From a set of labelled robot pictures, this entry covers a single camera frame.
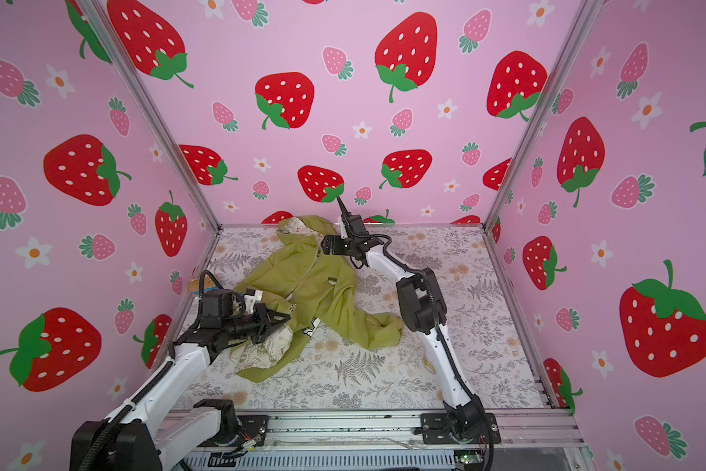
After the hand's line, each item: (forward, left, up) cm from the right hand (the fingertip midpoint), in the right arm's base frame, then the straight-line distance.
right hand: (330, 243), depth 103 cm
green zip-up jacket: (-17, +2, -6) cm, 18 cm away
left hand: (-32, +4, +5) cm, 33 cm away
